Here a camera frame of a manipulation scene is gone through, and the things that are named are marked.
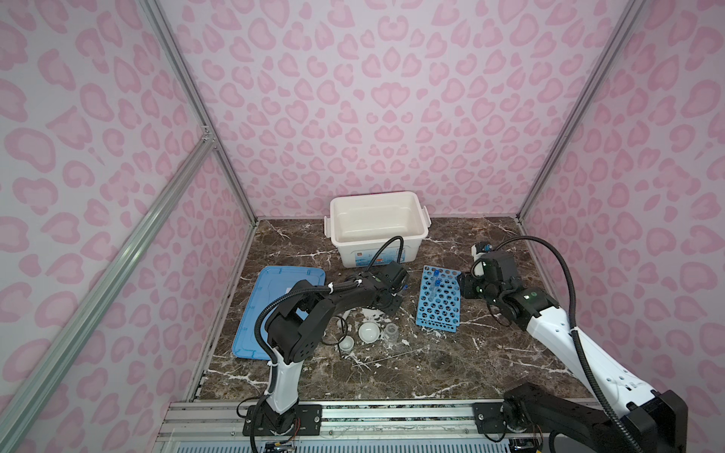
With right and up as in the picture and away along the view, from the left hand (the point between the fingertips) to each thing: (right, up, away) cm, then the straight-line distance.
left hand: (393, 300), depth 94 cm
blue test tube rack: (+14, +1, -6) cm, 15 cm away
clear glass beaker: (-1, -8, -11) cm, 13 cm away
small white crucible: (-15, -12, -9) cm, 21 cm away
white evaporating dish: (-8, -9, -7) cm, 14 cm away
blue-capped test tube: (+13, +5, -2) cm, 14 cm away
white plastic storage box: (-13, +27, +20) cm, 36 cm away
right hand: (+20, +10, -14) cm, 26 cm away
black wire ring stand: (-16, -9, -6) cm, 19 cm away
